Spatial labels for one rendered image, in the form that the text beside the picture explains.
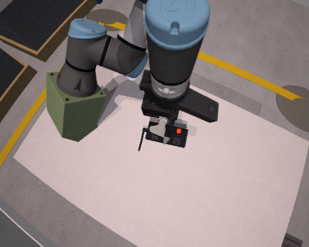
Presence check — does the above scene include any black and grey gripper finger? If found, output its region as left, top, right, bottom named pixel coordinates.
left=149, top=118, right=175, bottom=145

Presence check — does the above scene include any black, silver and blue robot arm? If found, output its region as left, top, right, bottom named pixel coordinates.
left=57, top=0, right=219, bottom=123

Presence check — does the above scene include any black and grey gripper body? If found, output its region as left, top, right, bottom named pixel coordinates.
left=139, top=70, right=190, bottom=121

